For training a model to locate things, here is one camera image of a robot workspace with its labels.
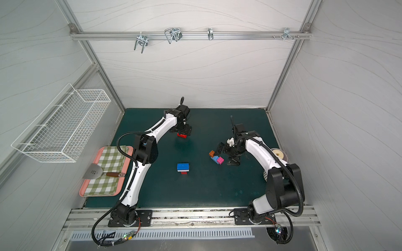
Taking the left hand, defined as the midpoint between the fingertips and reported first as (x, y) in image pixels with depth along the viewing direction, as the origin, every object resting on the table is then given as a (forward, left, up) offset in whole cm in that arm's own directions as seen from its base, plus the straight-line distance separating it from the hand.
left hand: (184, 132), depth 103 cm
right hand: (-22, -23, +7) cm, 33 cm away
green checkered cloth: (-20, +42, -3) cm, 46 cm away
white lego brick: (-27, -3, +1) cm, 27 cm away
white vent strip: (-56, +21, -3) cm, 60 cm away
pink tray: (-18, +51, -2) cm, 54 cm away
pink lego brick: (-20, -24, -1) cm, 31 cm away
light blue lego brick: (-18, -20, -2) cm, 27 cm away
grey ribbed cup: (-29, -47, +1) cm, 56 cm away
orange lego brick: (-15, -19, 0) cm, 24 cm away
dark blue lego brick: (-26, -3, +4) cm, 26 cm away
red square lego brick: (-27, -3, -1) cm, 28 cm away
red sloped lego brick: (-1, +2, -3) cm, 4 cm away
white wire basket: (-23, +49, +28) cm, 61 cm away
